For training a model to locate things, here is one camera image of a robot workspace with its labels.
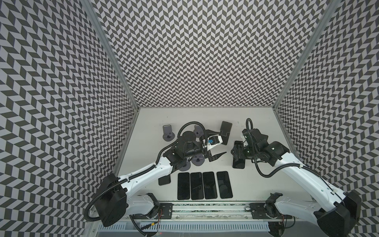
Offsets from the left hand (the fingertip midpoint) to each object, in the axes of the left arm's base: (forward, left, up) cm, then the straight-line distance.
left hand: (221, 142), depth 70 cm
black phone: (-7, -8, -2) cm, 10 cm away
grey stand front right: (+1, +11, -20) cm, 23 cm away
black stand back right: (+20, -7, -16) cm, 26 cm away
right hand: (-1, -10, -11) cm, 15 cm away
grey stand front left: (-3, +19, -24) cm, 31 cm away
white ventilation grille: (-32, +16, -25) cm, 44 cm away
